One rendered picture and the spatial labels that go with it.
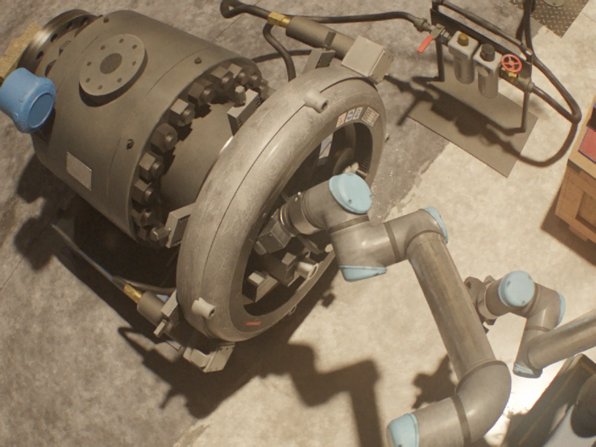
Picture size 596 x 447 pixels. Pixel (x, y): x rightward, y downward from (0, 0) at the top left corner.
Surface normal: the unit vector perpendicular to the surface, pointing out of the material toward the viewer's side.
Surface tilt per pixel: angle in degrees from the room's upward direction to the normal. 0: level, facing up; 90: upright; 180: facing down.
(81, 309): 0
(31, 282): 0
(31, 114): 90
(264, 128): 1
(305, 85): 26
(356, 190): 47
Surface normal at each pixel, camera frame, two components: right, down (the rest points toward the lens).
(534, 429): -0.12, -0.38
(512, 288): 0.23, -0.29
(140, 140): -0.35, -0.01
